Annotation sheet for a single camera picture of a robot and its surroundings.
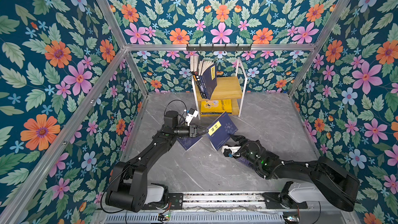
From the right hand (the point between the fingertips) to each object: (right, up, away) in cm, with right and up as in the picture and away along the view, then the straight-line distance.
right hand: (230, 135), depth 82 cm
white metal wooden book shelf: (0, +21, +8) cm, 22 cm away
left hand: (-11, +4, -9) cm, 15 cm away
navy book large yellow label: (-6, +3, -3) cm, 7 cm away
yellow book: (-7, +15, +20) cm, 26 cm away
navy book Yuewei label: (-11, +31, +1) cm, 33 cm away
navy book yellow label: (-24, -7, +12) cm, 27 cm away
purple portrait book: (+9, -15, +3) cm, 18 cm away
